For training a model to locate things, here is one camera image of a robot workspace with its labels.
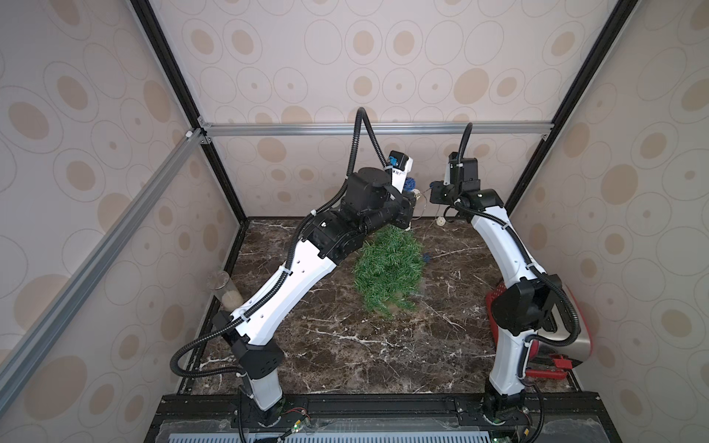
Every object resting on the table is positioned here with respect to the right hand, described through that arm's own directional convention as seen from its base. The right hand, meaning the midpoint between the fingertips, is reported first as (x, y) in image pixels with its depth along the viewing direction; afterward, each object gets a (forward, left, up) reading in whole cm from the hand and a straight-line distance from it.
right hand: (453, 186), depth 87 cm
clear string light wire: (-14, +7, +1) cm, 16 cm away
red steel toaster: (-47, -21, -18) cm, 54 cm away
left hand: (-25, +14, +17) cm, 33 cm away
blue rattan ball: (-4, +4, -31) cm, 31 cm away
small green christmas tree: (-30, +20, -4) cm, 37 cm away
